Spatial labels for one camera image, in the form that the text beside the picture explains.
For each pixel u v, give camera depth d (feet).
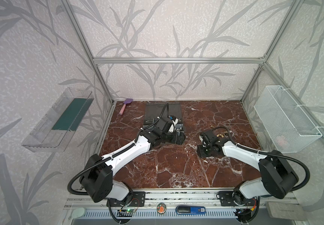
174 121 2.42
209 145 2.26
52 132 2.09
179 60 3.17
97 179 1.35
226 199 2.42
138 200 2.38
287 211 2.23
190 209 2.19
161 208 2.32
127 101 4.02
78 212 2.26
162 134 2.03
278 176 1.41
